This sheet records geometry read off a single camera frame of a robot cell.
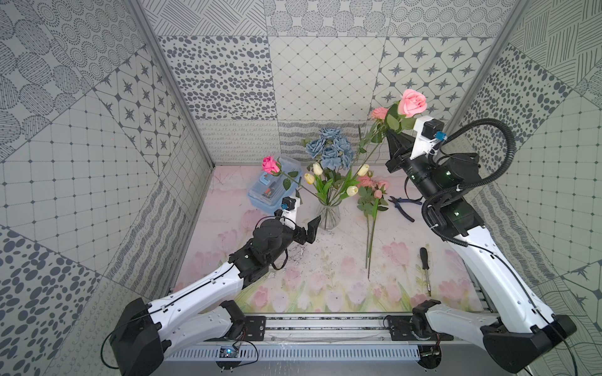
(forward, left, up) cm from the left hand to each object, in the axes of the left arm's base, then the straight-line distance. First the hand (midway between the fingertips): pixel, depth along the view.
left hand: (314, 215), depth 71 cm
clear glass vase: (+13, -6, -21) cm, 25 cm away
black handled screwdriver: (-5, -42, -26) cm, 50 cm away
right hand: (+10, -19, +24) cm, 32 cm away
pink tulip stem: (+17, -26, -26) cm, 40 cm away
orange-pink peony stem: (+26, -25, -22) cm, 43 cm away
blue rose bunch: (+21, -7, +8) cm, 24 cm away
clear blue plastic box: (+22, +20, -16) cm, 34 cm away
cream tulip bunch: (+17, -7, -8) cm, 20 cm away
